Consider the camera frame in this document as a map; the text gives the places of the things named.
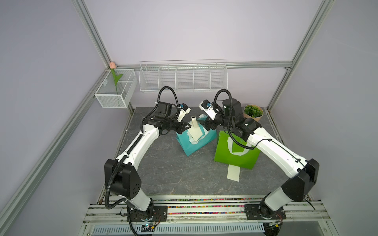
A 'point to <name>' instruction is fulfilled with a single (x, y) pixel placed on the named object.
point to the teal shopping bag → (187, 143)
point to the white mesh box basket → (107, 95)
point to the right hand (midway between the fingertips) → (203, 112)
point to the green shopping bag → (235, 151)
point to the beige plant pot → (257, 118)
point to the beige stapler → (194, 121)
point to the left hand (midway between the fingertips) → (190, 126)
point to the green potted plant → (253, 111)
